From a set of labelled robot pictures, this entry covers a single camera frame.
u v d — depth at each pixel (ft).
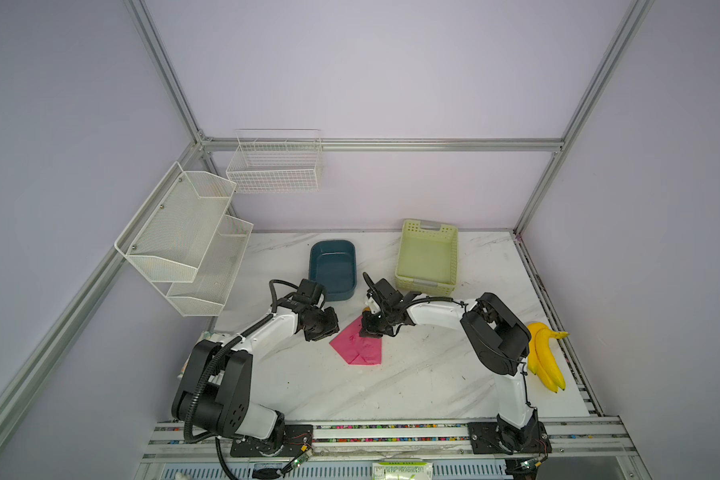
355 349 2.91
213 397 1.39
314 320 2.55
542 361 2.70
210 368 2.83
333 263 3.72
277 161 3.14
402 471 2.17
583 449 2.41
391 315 2.43
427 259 3.64
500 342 1.71
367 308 2.97
